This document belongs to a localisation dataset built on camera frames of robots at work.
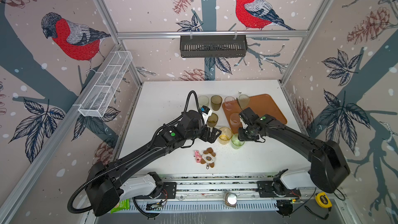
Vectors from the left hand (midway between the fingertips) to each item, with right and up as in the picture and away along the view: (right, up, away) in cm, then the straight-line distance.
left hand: (214, 130), depth 72 cm
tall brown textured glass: (+3, +13, +27) cm, 30 cm away
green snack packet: (-42, -34, -2) cm, 54 cm away
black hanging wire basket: (+1, +50, +32) cm, 59 cm away
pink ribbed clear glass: (+12, +11, +30) cm, 34 cm away
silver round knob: (+6, -26, -10) cm, 29 cm away
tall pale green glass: (-5, +13, +28) cm, 31 cm away
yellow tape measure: (+49, -31, -3) cm, 58 cm away
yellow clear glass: (+8, -8, +19) cm, 22 cm away
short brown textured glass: (+1, +1, +26) cm, 26 cm away
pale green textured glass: (+23, +13, +33) cm, 43 cm away
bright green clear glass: (+14, -12, +17) cm, 25 cm away
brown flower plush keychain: (-3, -17, +10) cm, 20 cm away
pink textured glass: (+15, -1, +23) cm, 27 cm away
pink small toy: (-8, -17, +10) cm, 21 cm away
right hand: (+15, -8, +13) cm, 21 cm away
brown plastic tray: (+36, +10, +36) cm, 52 cm away
